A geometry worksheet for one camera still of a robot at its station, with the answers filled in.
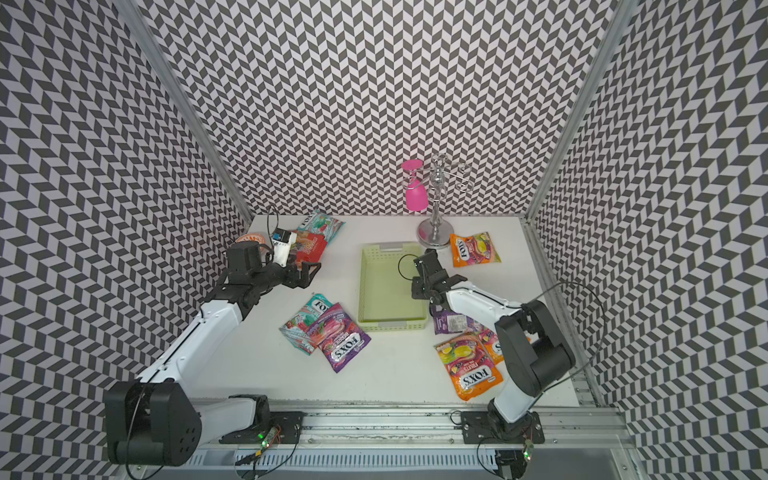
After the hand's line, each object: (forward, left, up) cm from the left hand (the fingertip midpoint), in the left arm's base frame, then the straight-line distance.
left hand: (306, 262), depth 83 cm
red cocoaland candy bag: (+15, +5, -12) cm, 20 cm away
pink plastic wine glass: (+31, -33, -2) cm, 45 cm away
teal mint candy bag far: (+29, +4, -15) cm, 33 cm away
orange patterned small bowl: (+22, +27, -15) cm, 38 cm away
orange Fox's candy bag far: (+17, -54, -15) cm, 59 cm away
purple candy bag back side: (-10, -41, -17) cm, 45 cm away
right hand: (-1, -33, -14) cm, 36 cm away
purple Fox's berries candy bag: (-15, -9, -15) cm, 23 cm away
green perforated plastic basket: (-1, -21, -19) cm, 29 cm away
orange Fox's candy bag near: (-23, -45, -17) cm, 53 cm away
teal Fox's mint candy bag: (-12, +4, -16) cm, 21 cm away
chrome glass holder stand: (+25, -38, +10) cm, 47 cm away
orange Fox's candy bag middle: (-17, -53, -17) cm, 58 cm away
